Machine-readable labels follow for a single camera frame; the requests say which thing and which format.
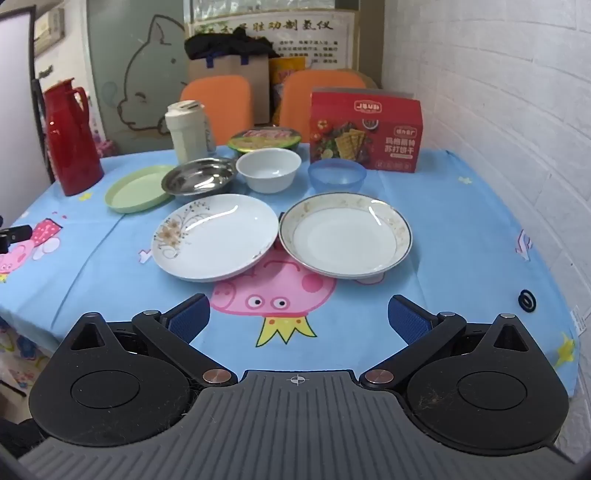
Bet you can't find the white calligraphy wall poster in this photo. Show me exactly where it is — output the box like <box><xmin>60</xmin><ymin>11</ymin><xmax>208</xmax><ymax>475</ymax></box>
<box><xmin>185</xmin><ymin>9</ymin><xmax>356</xmax><ymax>70</ymax></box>

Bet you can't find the blue translucent plastic bowl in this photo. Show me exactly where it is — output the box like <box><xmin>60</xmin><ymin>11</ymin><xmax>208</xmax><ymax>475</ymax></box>
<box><xmin>308</xmin><ymin>159</ymin><xmax>367</xmax><ymax>195</ymax></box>

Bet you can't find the white ceramic bowl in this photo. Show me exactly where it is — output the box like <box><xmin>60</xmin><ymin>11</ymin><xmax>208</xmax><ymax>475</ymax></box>
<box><xmin>236</xmin><ymin>148</ymin><xmax>302</xmax><ymax>194</ymax></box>

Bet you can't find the whiteboard with dark frame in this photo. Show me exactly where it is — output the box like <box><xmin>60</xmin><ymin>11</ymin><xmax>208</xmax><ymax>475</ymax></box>
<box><xmin>0</xmin><ymin>7</ymin><xmax>52</xmax><ymax>222</ymax></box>

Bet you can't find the stainless steel bowl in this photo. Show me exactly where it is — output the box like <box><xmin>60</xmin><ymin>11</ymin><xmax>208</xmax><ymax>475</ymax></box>
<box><xmin>161</xmin><ymin>157</ymin><xmax>238</xmax><ymax>195</ymax></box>

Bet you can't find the brown cardboard box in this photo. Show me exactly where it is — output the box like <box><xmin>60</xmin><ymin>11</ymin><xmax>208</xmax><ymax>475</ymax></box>
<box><xmin>187</xmin><ymin>53</ymin><xmax>271</xmax><ymax>125</ymax></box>

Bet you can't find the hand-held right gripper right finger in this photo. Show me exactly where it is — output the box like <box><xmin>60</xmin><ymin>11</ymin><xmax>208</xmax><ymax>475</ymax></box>
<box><xmin>360</xmin><ymin>295</ymin><xmax>532</xmax><ymax>389</ymax></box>

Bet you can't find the pink floral fabric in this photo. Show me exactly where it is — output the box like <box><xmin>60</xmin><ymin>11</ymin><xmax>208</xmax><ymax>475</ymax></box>
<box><xmin>92</xmin><ymin>127</ymin><xmax>118</xmax><ymax>155</ymax></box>

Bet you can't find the green instant noodle bowl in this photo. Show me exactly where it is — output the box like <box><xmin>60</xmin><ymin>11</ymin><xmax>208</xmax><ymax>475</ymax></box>
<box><xmin>227</xmin><ymin>128</ymin><xmax>303</xmax><ymax>155</ymax></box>

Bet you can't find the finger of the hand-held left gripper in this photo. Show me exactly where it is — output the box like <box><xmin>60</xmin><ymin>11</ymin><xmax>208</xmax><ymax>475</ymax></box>
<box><xmin>0</xmin><ymin>224</ymin><xmax>34</xmax><ymax>254</ymax></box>

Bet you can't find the floral patterned cloth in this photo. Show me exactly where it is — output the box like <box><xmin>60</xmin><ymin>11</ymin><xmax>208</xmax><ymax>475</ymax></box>
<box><xmin>0</xmin><ymin>318</ymin><xmax>51</xmax><ymax>393</ymax></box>

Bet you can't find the red thermos jug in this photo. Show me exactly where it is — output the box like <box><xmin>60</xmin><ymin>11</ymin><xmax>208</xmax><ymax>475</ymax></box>
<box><xmin>43</xmin><ymin>78</ymin><xmax>105</xmax><ymax>197</ymax></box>

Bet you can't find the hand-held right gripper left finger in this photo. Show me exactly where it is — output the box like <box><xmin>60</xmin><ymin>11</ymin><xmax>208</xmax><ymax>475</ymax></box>
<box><xmin>60</xmin><ymin>294</ymin><xmax>238</xmax><ymax>386</ymax></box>

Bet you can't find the red cracker box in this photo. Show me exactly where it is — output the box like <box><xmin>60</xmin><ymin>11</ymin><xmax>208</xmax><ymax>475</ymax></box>
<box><xmin>309</xmin><ymin>87</ymin><xmax>424</xmax><ymax>174</ymax></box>

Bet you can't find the green plastic plate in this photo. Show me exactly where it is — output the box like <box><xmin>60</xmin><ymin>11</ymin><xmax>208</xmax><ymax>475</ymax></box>
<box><xmin>104</xmin><ymin>165</ymin><xmax>178</xmax><ymax>214</ymax></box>

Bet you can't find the yellow snack bag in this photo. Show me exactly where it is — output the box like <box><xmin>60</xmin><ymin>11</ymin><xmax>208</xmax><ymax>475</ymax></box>
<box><xmin>269</xmin><ymin>56</ymin><xmax>308</xmax><ymax>125</ymax></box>

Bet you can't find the blue printed cartoon tablecloth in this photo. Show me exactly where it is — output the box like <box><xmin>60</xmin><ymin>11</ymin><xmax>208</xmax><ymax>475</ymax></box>
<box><xmin>0</xmin><ymin>145</ymin><xmax>580</xmax><ymax>398</ymax></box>

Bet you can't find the white floral print plate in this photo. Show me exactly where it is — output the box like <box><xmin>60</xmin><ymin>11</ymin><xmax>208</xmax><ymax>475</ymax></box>
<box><xmin>151</xmin><ymin>194</ymin><xmax>280</xmax><ymax>282</ymax></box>

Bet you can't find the white air conditioner unit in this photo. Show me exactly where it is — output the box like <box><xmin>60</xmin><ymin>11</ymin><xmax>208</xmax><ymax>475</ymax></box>
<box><xmin>32</xmin><ymin>7</ymin><xmax>65</xmax><ymax>56</ymax></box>

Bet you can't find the white gold-rimmed deep plate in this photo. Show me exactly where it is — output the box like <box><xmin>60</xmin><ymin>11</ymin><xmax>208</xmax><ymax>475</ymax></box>
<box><xmin>278</xmin><ymin>192</ymin><xmax>413</xmax><ymax>280</ymax></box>

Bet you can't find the white travel tumbler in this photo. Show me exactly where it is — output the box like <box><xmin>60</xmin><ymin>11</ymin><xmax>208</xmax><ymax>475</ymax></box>
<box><xmin>165</xmin><ymin>100</ymin><xmax>218</xmax><ymax>164</ymax></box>

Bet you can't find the grey cat wall sticker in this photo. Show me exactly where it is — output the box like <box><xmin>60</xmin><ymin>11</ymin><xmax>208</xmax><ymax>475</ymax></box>
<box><xmin>115</xmin><ymin>14</ymin><xmax>190</xmax><ymax>134</ymax></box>

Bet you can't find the orange chair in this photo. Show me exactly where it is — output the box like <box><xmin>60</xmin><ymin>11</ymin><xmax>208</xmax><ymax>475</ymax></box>
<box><xmin>280</xmin><ymin>70</ymin><xmax>368</xmax><ymax>127</ymax></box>
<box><xmin>180</xmin><ymin>75</ymin><xmax>254</xmax><ymax>144</ymax></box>

